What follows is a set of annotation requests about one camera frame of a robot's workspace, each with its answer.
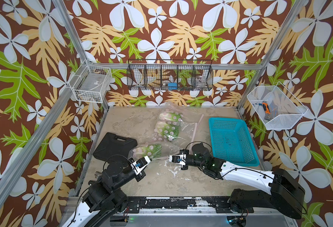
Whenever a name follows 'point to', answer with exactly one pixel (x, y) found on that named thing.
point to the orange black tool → (266, 108)
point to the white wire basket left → (91, 83)
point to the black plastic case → (114, 147)
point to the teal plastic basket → (232, 142)
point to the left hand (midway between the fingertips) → (150, 157)
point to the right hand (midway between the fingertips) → (170, 154)
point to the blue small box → (172, 86)
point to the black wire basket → (169, 75)
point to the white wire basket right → (277, 107)
